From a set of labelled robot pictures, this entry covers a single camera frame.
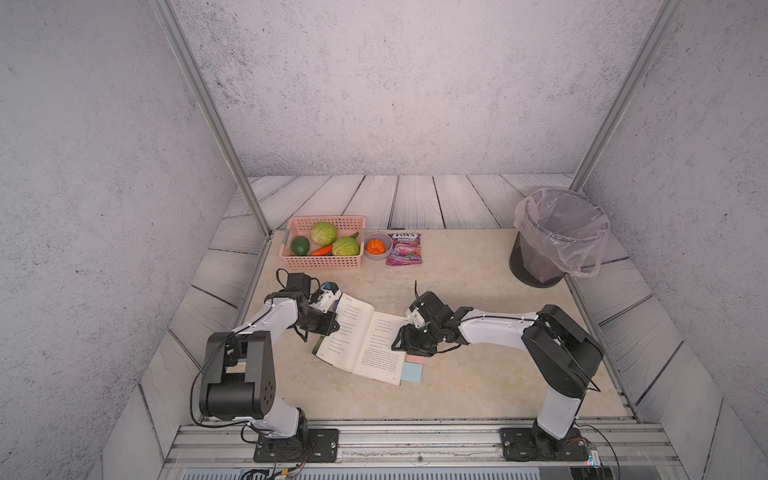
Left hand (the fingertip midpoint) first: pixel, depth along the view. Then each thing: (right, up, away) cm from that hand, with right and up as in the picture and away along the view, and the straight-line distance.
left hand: (338, 325), depth 91 cm
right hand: (+18, -6, -5) cm, 20 cm away
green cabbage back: (-9, +29, +20) cm, 37 cm away
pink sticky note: (+22, -8, -4) cm, 24 cm away
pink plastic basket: (-20, +32, +28) cm, 47 cm away
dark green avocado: (-18, +24, +21) cm, 37 cm away
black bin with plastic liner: (+72, +28, +10) cm, 78 cm away
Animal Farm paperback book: (+7, -5, -1) cm, 9 cm away
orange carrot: (-10, +22, +20) cm, 32 cm away
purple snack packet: (+21, +23, +22) cm, 39 cm away
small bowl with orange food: (+11, +24, +17) cm, 32 cm away
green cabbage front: (+1, +24, +17) cm, 29 cm away
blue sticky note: (+22, -12, -6) cm, 25 cm away
